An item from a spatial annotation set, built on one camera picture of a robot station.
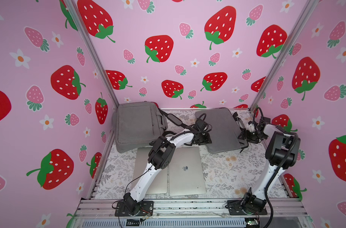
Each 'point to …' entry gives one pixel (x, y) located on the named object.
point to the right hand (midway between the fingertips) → (242, 137)
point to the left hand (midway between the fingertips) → (212, 142)
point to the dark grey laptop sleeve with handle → (224, 131)
